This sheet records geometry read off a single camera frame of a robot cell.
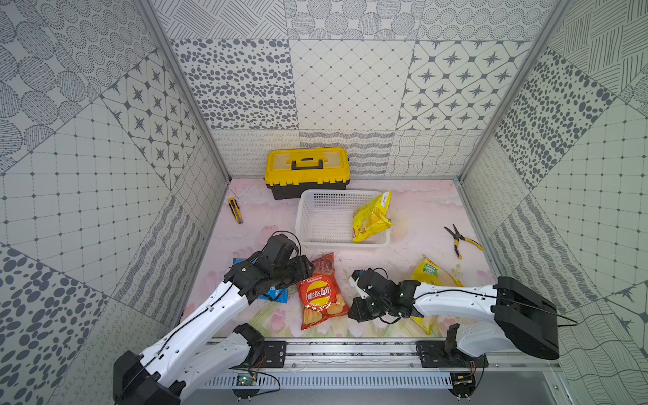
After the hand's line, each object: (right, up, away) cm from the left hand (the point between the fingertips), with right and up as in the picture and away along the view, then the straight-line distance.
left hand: (309, 265), depth 75 cm
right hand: (+13, -17, +4) cm, 22 cm away
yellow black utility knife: (-35, +15, +32) cm, 50 cm away
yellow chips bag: (+21, +13, +15) cm, 29 cm away
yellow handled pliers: (+58, +5, +25) cm, 63 cm away
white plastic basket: (+3, +12, +29) cm, 32 cm away
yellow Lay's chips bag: (+39, -4, +9) cm, 41 cm away
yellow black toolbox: (-11, +32, +25) cm, 41 cm away
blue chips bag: (-8, -4, -12) cm, 15 cm away
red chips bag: (+3, -11, +4) cm, 12 cm away
